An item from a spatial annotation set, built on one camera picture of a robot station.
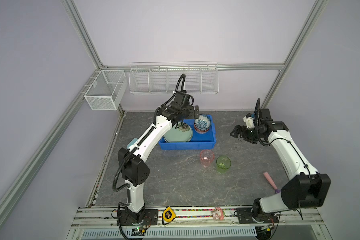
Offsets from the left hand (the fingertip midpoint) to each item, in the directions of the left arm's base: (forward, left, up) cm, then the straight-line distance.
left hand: (193, 112), depth 81 cm
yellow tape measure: (-44, +16, -26) cm, 54 cm away
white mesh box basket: (+33, +58, -7) cm, 67 cm away
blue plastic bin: (-3, -4, -25) cm, 25 cm away
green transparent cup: (-18, -18, -27) cm, 37 cm away
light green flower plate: (+4, +6, -25) cm, 26 cm away
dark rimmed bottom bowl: (+8, -8, -20) cm, 23 cm away
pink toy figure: (-45, -9, -25) cm, 52 cm away
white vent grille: (-50, +41, -29) cm, 70 cm away
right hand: (-11, -25, -9) cm, 29 cm away
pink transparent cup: (-14, -8, -27) cm, 32 cm away
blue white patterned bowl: (+2, -7, -21) cm, 22 cm away
